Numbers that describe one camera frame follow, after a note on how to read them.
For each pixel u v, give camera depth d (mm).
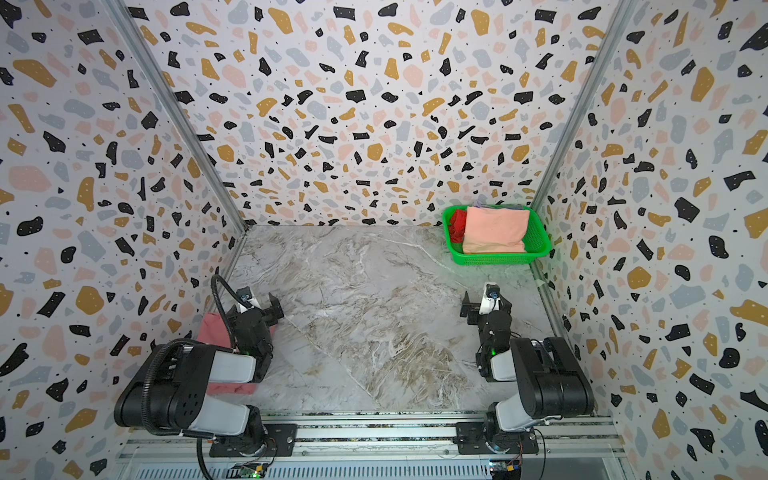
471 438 740
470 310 834
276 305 853
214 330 913
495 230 1042
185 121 891
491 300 780
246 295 763
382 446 733
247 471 702
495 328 697
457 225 1097
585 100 857
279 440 737
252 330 687
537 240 1123
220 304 649
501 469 715
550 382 452
